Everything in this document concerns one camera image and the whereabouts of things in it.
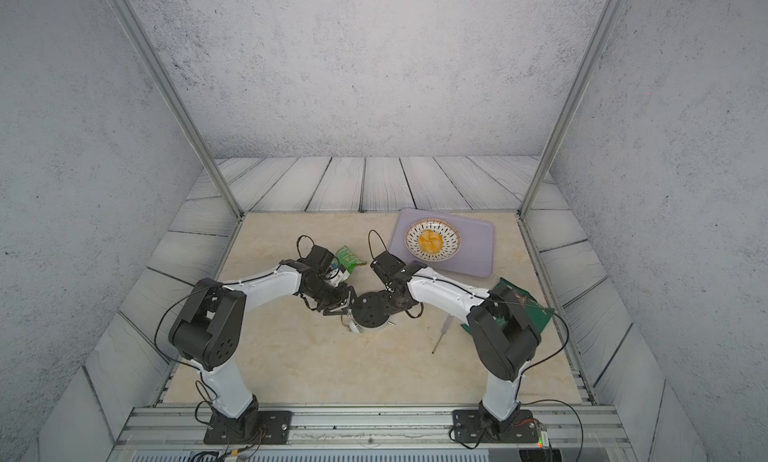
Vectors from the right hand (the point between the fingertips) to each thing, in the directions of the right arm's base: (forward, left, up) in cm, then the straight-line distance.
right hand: (393, 305), depth 89 cm
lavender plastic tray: (+22, -28, -5) cm, 36 cm away
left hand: (-1, +10, -1) cm, 10 cm away
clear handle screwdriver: (-4, -16, -6) cm, 17 cm away
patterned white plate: (+27, -14, -3) cm, 30 cm away
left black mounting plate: (-30, +29, -4) cm, 42 cm away
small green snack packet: (+17, +15, 0) cm, 23 cm away
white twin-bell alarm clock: (-2, +7, 0) cm, 7 cm away
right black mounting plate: (-29, -18, -5) cm, 35 cm away
